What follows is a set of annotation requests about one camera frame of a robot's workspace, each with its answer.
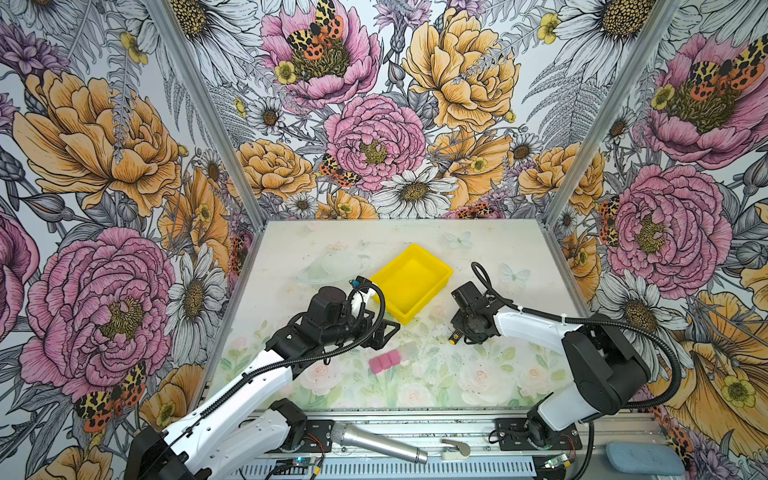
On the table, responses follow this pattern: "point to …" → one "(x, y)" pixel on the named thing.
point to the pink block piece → (385, 361)
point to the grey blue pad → (645, 459)
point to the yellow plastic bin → (411, 282)
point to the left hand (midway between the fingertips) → (382, 329)
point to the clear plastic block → (408, 351)
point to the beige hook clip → (456, 450)
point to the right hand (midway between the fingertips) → (459, 332)
